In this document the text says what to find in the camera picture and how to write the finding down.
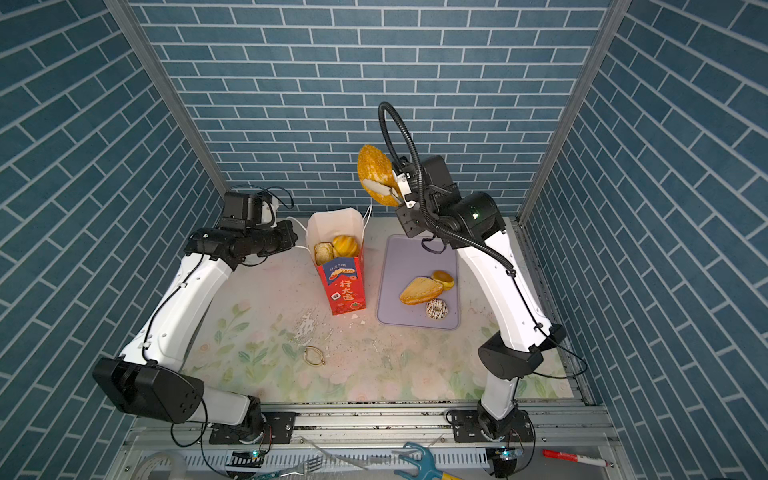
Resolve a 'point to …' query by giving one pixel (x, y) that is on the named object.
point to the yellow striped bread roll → (345, 246)
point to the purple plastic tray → (404, 261)
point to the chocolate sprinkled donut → (437, 309)
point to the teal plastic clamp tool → (426, 470)
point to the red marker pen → (576, 458)
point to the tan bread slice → (420, 290)
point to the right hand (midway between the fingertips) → (408, 202)
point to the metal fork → (312, 464)
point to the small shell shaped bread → (323, 252)
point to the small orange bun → (444, 278)
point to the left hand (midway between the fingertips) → (300, 233)
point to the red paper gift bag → (343, 281)
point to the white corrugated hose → (175, 461)
